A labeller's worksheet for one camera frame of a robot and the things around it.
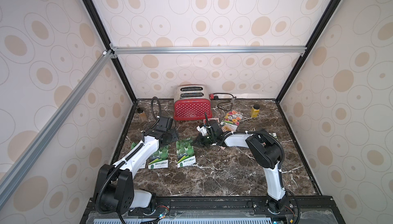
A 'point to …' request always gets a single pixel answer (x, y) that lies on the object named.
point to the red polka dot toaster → (192, 102)
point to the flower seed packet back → (234, 117)
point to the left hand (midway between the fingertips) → (178, 134)
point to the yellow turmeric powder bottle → (255, 110)
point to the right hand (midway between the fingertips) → (196, 142)
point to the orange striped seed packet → (225, 127)
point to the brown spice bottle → (142, 114)
